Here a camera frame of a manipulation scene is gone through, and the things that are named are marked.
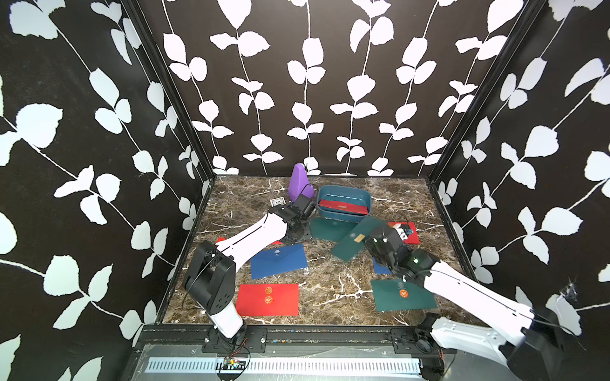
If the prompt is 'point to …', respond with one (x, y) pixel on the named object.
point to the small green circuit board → (233, 364)
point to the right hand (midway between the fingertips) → (360, 231)
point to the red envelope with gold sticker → (343, 206)
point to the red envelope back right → (414, 237)
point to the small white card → (278, 202)
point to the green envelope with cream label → (355, 242)
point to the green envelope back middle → (329, 230)
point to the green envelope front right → (397, 294)
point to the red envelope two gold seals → (264, 300)
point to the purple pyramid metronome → (299, 184)
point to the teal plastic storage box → (341, 193)
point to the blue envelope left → (277, 259)
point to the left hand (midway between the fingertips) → (305, 234)
